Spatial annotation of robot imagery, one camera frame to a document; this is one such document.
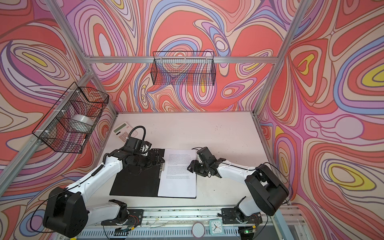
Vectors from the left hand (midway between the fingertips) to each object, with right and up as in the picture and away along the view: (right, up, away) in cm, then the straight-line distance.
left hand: (160, 162), depth 82 cm
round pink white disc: (+21, -28, -15) cm, 38 cm away
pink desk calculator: (-32, +17, +23) cm, 43 cm away
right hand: (+18, -7, +4) cm, 20 cm away
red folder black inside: (-9, -13, +1) cm, 16 cm away
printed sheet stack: (+9, -11, +4) cm, 15 cm away
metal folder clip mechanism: (0, -6, +6) cm, 8 cm away
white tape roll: (-37, +24, -9) cm, 45 cm away
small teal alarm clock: (+29, -27, -13) cm, 42 cm away
